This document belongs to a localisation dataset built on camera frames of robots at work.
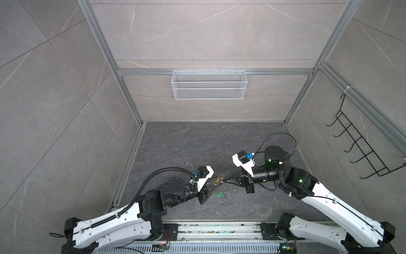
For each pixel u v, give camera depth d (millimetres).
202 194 517
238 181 531
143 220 465
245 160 477
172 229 744
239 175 513
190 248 700
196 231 749
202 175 479
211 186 552
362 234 384
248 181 494
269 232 737
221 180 553
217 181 571
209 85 1006
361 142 670
